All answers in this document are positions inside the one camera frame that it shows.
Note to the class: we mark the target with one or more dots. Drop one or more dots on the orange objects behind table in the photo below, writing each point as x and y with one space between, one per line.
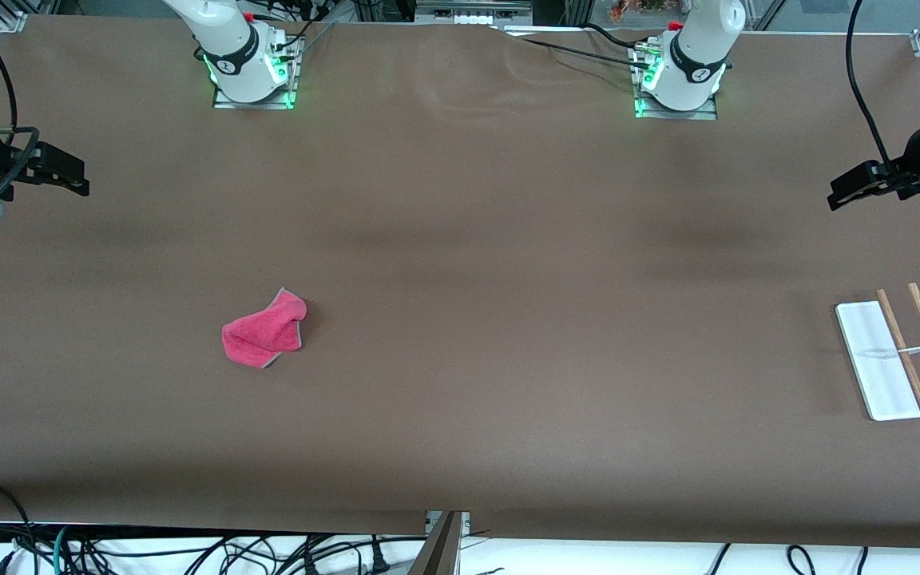
636 6

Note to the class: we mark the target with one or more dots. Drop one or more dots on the aluminium frame post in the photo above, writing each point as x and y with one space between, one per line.
438 551

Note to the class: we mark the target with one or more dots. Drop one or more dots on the grey box with white sockets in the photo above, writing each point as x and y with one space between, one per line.
472 17

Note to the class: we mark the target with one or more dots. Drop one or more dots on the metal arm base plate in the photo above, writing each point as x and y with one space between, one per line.
268 102
703 114

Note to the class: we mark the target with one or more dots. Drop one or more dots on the brown table cover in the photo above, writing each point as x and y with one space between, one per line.
460 399

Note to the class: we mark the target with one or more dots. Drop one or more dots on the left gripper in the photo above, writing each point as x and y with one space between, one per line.
918 154

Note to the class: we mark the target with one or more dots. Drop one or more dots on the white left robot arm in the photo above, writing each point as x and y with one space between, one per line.
699 48

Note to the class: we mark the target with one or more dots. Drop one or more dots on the white rack base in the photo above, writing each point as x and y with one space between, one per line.
875 375

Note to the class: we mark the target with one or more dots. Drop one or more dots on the pink towel with grey back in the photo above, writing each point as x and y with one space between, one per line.
264 335

